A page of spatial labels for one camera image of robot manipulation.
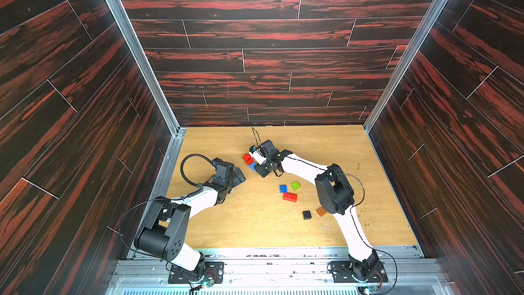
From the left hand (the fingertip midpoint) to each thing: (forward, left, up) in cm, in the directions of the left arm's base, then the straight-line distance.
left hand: (237, 176), depth 95 cm
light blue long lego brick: (+7, -7, -1) cm, 10 cm away
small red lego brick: (+10, -4, 0) cm, 11 cm away
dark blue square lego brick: (-4, -22, -4) cm, 23 cm away
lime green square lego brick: (-2, -28, -4) cm, 28 cm away
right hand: (+9, -12, -4) cm, 16 cm away
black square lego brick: (-17, -32, -4) cm, 36 cm away
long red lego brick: (-9, -25, -3) cm, 26 cm away
